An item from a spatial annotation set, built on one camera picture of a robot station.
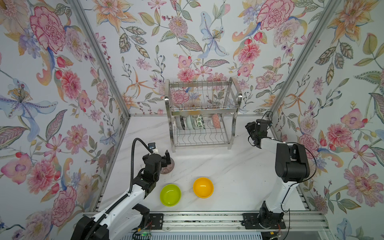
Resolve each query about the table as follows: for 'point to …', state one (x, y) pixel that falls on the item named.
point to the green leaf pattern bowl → (199, 122)
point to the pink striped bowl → (169, 168)
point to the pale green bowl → (190, 122)
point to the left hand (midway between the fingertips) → (163, 152)
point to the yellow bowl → (203, 187)
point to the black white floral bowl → (216, 121)
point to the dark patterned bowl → (180, 122)
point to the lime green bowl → (170, 195)
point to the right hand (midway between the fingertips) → (248, 124)
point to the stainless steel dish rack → (203, 113)
